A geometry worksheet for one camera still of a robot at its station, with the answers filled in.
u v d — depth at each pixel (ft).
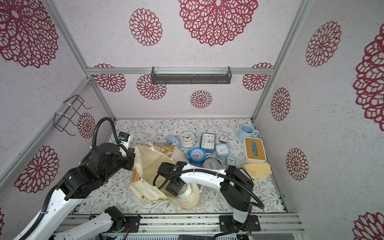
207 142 3.40
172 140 3.20
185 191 2.49
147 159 2.81
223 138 3.49
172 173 1.88
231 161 3.11
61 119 2.39
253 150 3.19
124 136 1.77
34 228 1.21
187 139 3.38
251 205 1.60
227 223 2.40
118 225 2.16
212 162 3.01
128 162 1.86
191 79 2.87
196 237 2.26
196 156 3.18
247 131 3.58
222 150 3.28
